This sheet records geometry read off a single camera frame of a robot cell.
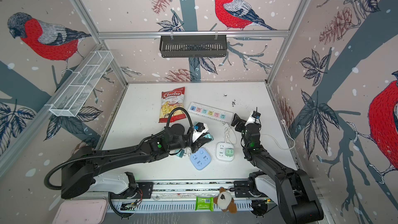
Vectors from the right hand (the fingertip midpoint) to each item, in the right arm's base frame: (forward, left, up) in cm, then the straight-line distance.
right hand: (241, 117), depth 86 cm
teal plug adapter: (-16, +18, +8) cm, 25 cm away
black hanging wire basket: (+47, +30, +17) cm, 59 cm away
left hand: (-17, +18, +8) cm, 26 cm away
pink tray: (-46, +74, -8) cm, 87 cm away
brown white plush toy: (-39, +10, -9) cm, 41 cm away
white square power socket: (-16, +12, -10) cm, 22 cm away
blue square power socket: (-20, +22, -10) cm, 32 cm away
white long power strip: (+10, +18, -9) cm, 22 cm away
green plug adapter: (-18, +7, -6) cm, 20 cm away
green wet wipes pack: (-40, +19, -11) cm, 46 cm away
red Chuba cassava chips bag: (+17, +46, -6) cm, 49 cm away
